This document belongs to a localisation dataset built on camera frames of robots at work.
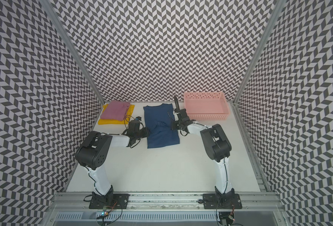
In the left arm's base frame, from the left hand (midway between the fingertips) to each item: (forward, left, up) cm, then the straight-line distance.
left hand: (149, 130), depth 101 cm
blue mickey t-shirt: (+8, -6, +4) cm, 11 cm away
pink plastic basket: (+21, -44, +3) cm, 49 cm away
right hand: (+3, -16, +1) cm, 17 cm away
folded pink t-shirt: (+16, +28, +5) cm, 32 cm away
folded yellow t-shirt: (+9, +19, 0) cm, 21 cm away
